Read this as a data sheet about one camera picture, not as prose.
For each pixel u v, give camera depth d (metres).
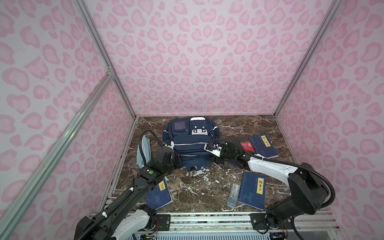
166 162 0.61
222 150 0.75
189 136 1.00
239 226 0.72
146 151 0.78
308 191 0.43
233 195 0.81
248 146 1.01
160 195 0.81
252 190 0.82
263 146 1.01
